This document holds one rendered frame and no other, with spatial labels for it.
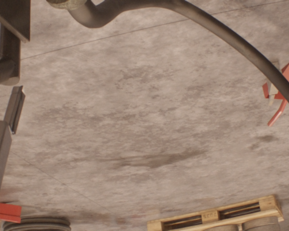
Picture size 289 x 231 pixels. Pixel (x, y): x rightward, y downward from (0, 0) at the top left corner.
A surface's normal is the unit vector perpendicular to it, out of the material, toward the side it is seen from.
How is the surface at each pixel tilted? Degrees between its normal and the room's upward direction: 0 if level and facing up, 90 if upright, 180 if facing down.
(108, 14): 78
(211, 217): 90
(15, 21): 90
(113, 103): 0
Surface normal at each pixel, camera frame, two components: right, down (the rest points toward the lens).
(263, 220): -0.13, -0.37
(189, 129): 0.12, 0.91
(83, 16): 0.33, 0.80
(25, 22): 0.94, -0.23
